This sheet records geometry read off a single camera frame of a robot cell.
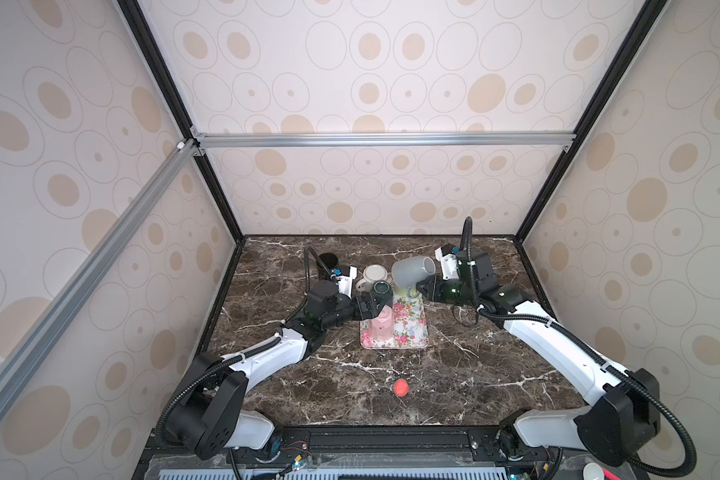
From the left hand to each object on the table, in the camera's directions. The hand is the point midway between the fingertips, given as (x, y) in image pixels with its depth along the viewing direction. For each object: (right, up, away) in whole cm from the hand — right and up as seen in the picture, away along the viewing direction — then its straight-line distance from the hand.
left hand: (387, 297), depth 78 cm
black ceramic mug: (-19, +10, +24) cm, 32 cm away
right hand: (+9, +3, +1) cm, 9 cm away
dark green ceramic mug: (0, 0, +11) cm, 11 cm away
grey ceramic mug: (+6, +7, +4) cm, 10 cm away
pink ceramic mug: (-1, -9, +7) cm, 11 cm away
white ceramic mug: (-4, +5, +20) cm, 21 cm away
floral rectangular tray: (+6, -11, +16) cm, 20 cm away
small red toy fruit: (+4, -24, +1) cm, 24 cm away
